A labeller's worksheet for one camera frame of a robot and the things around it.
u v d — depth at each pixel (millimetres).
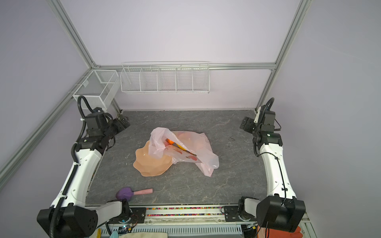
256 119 680
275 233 692
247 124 694
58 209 369
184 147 738
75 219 374
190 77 1048
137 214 737
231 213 738
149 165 906
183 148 736
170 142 751
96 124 542
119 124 680
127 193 802
